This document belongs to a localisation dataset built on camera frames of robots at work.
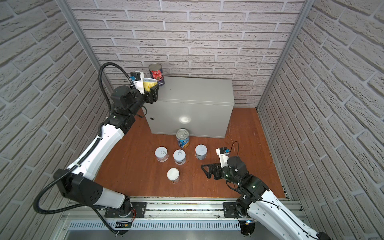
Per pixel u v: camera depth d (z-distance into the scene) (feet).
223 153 2.16
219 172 2.11
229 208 2.43
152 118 2.98
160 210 2.48
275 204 1.59
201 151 2.94
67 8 2.29
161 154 2.87
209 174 2.11
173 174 2.59
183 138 2.95
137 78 1.86
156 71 2.49
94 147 1.47
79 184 1.28
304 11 2.33
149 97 2.07
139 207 2.46
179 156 2.87
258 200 1.66
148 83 2.14
